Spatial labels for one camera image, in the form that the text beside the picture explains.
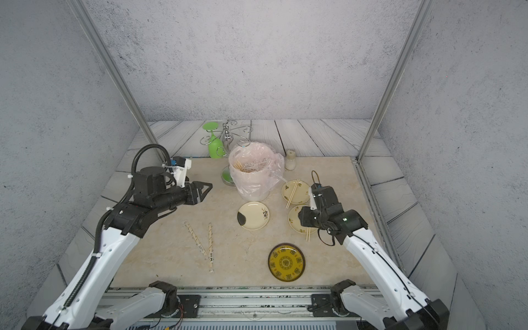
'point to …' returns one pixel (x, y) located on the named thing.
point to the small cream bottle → (290, 160)
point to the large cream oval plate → (294, 221)
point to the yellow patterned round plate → (287, 262)
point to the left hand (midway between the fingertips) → (210, 185)
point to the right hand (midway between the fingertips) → (303, 214)
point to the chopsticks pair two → (210, 245)
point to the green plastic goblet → (216, 147)
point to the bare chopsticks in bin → (237, 164)
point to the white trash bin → (256, 168)
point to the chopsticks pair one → (195, 238)
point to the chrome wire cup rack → (231, 131)
